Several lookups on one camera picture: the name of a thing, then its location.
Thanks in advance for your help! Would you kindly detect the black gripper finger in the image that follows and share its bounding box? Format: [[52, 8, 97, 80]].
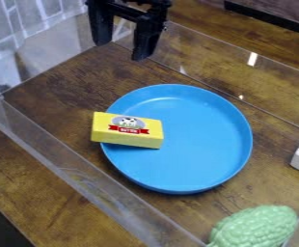
[[88, 3, 113, 46], [130, 14, 167, 61]]

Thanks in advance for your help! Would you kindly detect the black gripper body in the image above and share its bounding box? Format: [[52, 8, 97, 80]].
[[85, 0, 172, 21]]

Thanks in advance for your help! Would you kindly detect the blue round tray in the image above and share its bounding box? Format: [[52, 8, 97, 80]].
[[101, 84, 252, 194]]

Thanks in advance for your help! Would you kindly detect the white patterned curtain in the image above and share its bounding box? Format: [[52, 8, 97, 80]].
[[0, 0, 89, 62]]

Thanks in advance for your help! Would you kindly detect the yellow butter block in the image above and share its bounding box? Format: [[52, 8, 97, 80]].
[[90, 112, 164, 149]]

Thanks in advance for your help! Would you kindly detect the dark wooden furniture edge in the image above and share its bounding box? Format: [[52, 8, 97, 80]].
[[223, 0, 299, 33]]

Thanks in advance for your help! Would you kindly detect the green bitter gourd toy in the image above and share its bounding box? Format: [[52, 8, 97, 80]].
[[207, 206, 297, 247]]

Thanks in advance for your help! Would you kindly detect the clear acrylic enclosure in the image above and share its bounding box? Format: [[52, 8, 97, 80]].
[[0, 1, 299, 247]]

